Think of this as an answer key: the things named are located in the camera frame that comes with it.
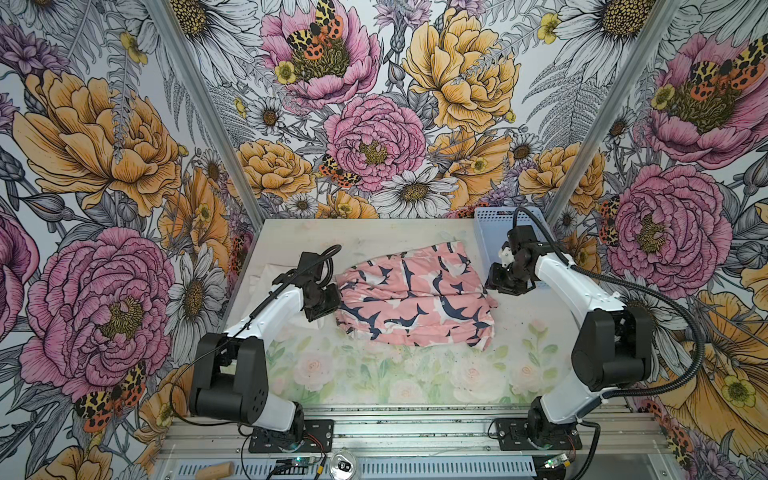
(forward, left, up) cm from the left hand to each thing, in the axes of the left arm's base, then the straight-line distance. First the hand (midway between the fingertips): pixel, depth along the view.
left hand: (335, 314), depth 88 cm
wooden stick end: (-36, +23, -4) cm, 43 cm away
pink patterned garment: (+7, -29, -2) cm, 30 cm away
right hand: (+4, -46, +4) cm, 46 cm away
